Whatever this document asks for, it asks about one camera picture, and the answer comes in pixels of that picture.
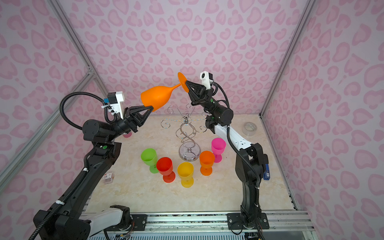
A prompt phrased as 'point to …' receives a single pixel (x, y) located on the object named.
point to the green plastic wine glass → (149, 157)
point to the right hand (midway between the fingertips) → (186, 89)
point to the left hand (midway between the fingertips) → (152, 107)
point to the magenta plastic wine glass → (218, 145)
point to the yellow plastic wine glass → (185, 171)
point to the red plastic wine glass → (164, 166)
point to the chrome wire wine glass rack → (188, 151)
